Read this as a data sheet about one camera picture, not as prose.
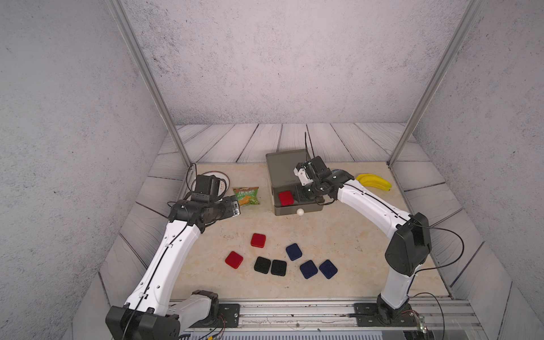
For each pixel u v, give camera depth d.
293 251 0.87
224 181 0.61
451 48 0.79
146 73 0.85
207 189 0.55
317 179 0.65
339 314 0.74
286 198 0.88
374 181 1.07
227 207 0.67
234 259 0.86
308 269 0.83
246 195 1.02
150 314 0.37
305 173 0.70
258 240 0.91
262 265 0.84
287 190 0.86
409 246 0.46
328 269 0.83
